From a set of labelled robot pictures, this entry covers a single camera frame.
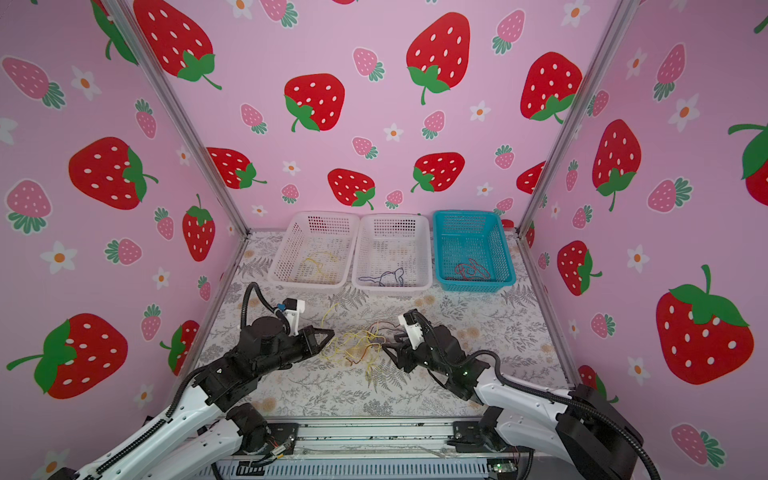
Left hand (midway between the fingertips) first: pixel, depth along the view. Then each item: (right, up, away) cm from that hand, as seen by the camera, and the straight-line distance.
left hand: (335, 332), depth 72 cm
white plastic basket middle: (+13, +20, +41) cm, 48 cm away
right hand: (+13, -4, +7) cm, 15 cm away
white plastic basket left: (-17, +21, +43) cm, 51 cm away
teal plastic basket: (+45, +20, +43) cm, 65 cm away
